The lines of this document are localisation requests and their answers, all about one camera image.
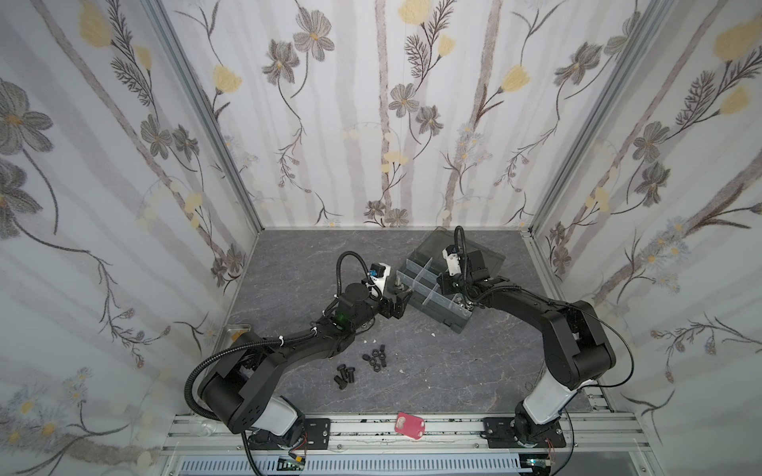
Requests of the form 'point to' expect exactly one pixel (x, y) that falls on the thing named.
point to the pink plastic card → (410, 425)
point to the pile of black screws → (347, 375)
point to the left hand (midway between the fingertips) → (401, 284)
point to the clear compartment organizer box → (415, 283)
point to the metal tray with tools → (236, 329)
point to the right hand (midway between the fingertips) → (444, 272)
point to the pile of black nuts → (377, 358)
